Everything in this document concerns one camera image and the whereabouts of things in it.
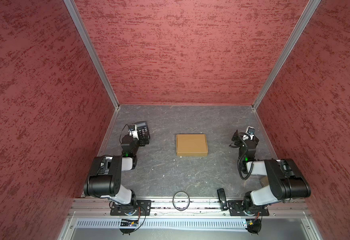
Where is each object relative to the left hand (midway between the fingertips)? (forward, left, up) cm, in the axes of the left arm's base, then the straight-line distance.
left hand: (141, 134), depth 94 cm
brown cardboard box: (-6, -33, -3) cm, 33 cm away
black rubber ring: (-36, -30, -7) cm, 47 cm away
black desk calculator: (+4, 0, -6) cm, 7 cm away
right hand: (-1, -64, +3) cm, 65 cm away
